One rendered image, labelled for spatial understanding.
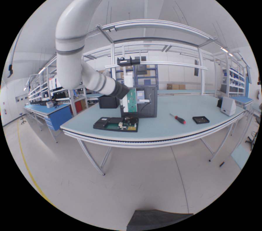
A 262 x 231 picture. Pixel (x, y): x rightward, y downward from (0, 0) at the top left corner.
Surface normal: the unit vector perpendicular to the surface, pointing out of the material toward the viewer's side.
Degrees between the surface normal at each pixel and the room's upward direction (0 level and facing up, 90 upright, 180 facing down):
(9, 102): 90
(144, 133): 0
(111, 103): 90
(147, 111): 90
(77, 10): 143
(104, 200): 0
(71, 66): 133
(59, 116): 90
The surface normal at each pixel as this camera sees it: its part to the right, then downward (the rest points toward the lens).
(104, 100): -0.12, 0.25
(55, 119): 0.99, -0.04
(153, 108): -0.48, 0.25
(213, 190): -0.07, -0.97
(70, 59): 0.52, 0.82
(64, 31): 0.22, 0.89
